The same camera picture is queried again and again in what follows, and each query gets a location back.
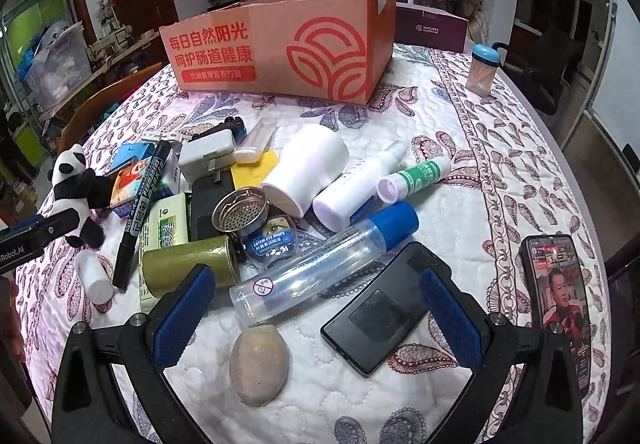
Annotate orange cardboard box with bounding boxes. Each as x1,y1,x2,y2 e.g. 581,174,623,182
159,0,398,106

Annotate red playing card box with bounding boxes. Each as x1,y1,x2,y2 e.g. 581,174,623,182
109,159,152,211

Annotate black marker pen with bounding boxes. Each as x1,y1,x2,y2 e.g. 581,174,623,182
112,140,172,293

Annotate toothpick jar with blue lid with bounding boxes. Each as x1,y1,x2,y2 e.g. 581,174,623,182
466,44,501,98

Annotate white spray bottle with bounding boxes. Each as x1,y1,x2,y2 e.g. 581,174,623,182
312,140,409,231

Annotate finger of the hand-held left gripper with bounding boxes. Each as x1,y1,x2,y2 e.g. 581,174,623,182
30,208,82,246

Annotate paisley quilted tablecloth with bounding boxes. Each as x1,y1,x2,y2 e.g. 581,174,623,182
15,41,614,444

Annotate large white plastic jar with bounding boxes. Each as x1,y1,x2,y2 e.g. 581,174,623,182
260,124,350,218

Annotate blue eye drops box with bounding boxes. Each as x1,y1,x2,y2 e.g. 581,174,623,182
239,216,297,271

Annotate green soap packet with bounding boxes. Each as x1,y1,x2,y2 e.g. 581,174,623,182
149,194,191,251

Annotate white and green carton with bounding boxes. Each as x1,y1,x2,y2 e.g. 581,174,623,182
159,148,189,198

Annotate wooden chair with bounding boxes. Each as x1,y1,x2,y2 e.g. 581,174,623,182
56,62,167,156

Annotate black power bank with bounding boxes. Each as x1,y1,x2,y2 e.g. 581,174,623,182
320,241,452,378

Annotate small white bottle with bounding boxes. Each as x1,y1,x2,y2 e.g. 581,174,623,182
75,250,117,304

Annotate clear plastic storage bin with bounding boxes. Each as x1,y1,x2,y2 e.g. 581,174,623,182
19,23,94,96

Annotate beige oval stone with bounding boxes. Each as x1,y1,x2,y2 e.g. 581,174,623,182
229,325,291,408

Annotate green and white tube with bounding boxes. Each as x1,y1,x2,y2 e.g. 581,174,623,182
376,156,452,204

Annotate white charger adapter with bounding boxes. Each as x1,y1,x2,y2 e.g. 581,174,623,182
178,128,236,180

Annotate metal sink strainer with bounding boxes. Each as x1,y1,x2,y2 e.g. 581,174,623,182
212,187,271,238

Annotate panda plush toy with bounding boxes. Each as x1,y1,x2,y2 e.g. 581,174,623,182
50,144,114,248

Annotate black rectangular box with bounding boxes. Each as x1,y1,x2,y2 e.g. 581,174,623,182
190,173,237,243

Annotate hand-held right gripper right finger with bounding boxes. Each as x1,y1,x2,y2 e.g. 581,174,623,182
419,263,586,444

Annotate yellow sticky note pad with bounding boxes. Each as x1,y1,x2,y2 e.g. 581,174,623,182
231,150,279,191

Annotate smartphone with lit screen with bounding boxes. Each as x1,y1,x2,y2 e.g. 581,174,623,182
518,234,594,391

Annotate purple box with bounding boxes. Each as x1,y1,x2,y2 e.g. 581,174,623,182
394,3,471,53

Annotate black office chair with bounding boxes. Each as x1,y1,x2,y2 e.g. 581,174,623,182
492,33,567,116

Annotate clear bottle with blue cap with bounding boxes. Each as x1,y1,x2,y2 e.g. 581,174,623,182
229,201,420,328

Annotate small black and blue object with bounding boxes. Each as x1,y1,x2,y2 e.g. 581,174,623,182
207,116,249,143

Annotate clear plastic tube case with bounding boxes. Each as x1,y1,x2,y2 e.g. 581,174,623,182
233,116,279,166

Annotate olive green tin can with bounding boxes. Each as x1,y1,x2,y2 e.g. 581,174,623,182
141,236,241,300

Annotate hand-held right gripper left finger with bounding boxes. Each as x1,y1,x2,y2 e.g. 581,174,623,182
51,264,217,444

